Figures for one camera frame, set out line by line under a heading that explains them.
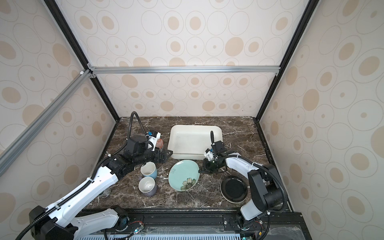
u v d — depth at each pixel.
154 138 0.66
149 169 0.87
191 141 1.12
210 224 0.75
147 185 0.85
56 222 0.38
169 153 0.72
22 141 0.55
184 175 0.89
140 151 0.57
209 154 0.84
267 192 0.45
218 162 0.68
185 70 0.93
